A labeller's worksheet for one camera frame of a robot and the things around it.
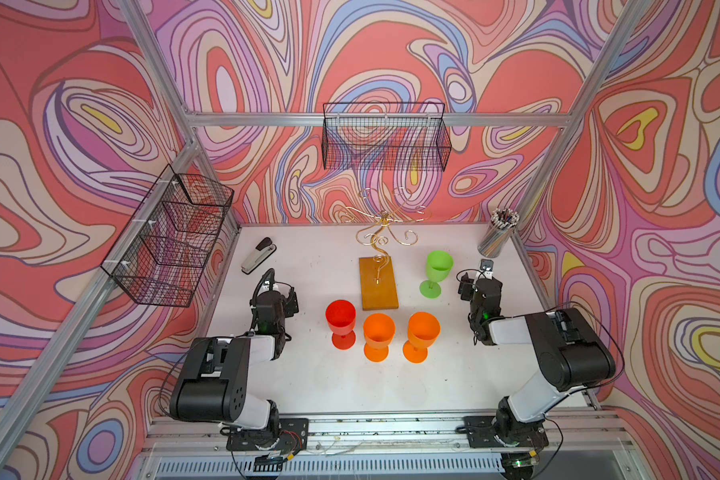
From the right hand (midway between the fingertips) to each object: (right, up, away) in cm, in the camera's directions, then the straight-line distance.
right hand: (479, 280), depth 96 cm
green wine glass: (-14, +5, -5) cm, 16 cm away
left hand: (-65, -3, -2) cm, 65 cm away
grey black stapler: (-75, +9, +12) cm, 76 cm away
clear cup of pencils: (+9, +14, +8) cm, 18 cm away
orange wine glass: (-33, -12, -15) cm, 39 cm away
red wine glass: (-44, -9, -15) cm, 47 cm away
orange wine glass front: (-21, -12, -15) cm, 29 cm away
